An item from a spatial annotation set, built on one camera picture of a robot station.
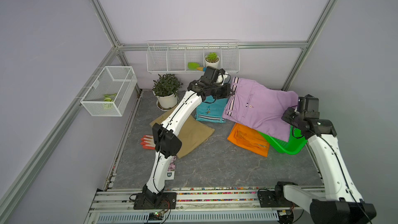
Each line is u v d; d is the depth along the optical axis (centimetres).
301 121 52
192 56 101
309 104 53
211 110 105
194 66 99
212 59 91
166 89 96
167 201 72
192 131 96
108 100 74
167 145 60
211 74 63
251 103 79
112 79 87
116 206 74
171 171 83
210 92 65
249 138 91
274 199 73
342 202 37
